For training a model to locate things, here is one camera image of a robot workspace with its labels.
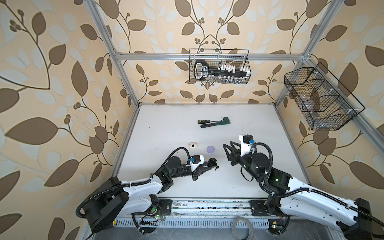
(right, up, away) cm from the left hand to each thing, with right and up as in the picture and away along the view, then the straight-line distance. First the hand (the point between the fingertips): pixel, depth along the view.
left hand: (211, 165), depth 72 cm
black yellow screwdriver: (-2, +21, +37) cm, 42 cm away
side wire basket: (+57, +30, +1) cm, 64 cm away
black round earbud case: (+1, +1, +1) cm, 2 cm away
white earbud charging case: (-11, +5, +24) cm, 27 cm away
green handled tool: (+15, +21, +38) cm, 46 cm away
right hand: (+8, +10, -2) cm, 12 cm away
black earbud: (+5, -6, +17) cm, 19 cm away
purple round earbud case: (+2, +2, +26) cm, 26 cm away
